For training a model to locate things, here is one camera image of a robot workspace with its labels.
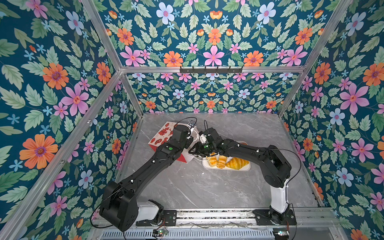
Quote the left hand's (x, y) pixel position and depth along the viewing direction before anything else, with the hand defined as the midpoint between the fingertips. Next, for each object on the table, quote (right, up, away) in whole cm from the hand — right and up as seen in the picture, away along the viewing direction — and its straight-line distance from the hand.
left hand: (187, 128), depth 81 cm
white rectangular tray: (+10, -23, +10) cm, 27 cm away
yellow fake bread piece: (+15, -20, +9) cm, 27 cm away
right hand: (+1, -13, +4) cm, 14 cm away
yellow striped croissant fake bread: (+29, -21, +7) cm, 37 cm away
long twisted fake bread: (+20, -21, +10) cm, 30 cm away
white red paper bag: (-18, -3, +15) cm, 24 cm away
